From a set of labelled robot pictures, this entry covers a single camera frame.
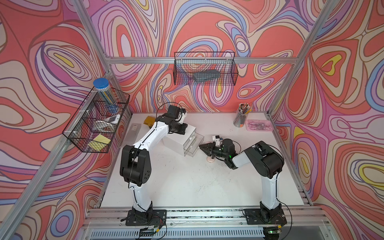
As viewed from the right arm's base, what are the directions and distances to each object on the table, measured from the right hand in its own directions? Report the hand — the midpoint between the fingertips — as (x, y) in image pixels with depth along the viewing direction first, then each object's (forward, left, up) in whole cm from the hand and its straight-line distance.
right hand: (199, 149), depth 93 cm
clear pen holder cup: (+24, -31, +5) cm, 39 cm away
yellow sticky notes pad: (-12, +44, +28) cm, 54 cm away
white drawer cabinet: (+1, +13, +9) cm, 16 cm away
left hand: (+9, +9, +8) cm, 15 cm away
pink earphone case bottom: (-6, -6, -4) cm, 9 cm away
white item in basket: (+3, +43, +27) cm, 51 cm away
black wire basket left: (0, +53, +25) cm, 59 cm away
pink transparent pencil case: (+23, -47, -5) cm, 52 cm away
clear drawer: (+4, +5, -3) cm, 7 cm away
